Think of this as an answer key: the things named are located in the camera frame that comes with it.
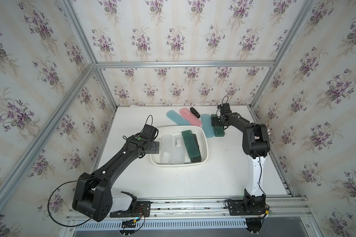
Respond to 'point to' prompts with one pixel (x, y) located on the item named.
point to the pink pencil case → (194, 121)
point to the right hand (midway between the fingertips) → (218, 122)
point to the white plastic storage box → (203, 141)
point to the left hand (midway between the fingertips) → (150, 148)
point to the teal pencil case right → (208, 129)
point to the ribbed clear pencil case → (167, 146)
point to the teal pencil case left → (177, 118)
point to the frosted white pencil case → (178, 149)
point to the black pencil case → (197, 159)
